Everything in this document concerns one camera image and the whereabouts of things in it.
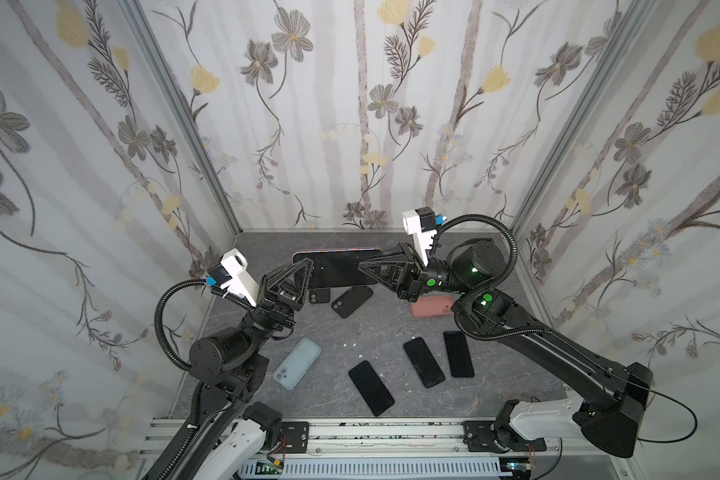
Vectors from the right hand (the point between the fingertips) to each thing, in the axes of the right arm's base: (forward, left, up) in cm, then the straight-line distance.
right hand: (365, 269), depth 45 cm
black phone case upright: (+24, +14, -53) cm, 60 cm away
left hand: (+1, +9, +1) cm, 9 cm away
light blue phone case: (+1, +18, -52) cm, 55 cm away
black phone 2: (+2, -19, -50) cm, 54 cm away
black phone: (-6, -4, -51) cm, 51 cm away
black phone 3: (+5, -31, -51) cm, 60 cm away
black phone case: (+22, +4, -52) cm, 56 cm away
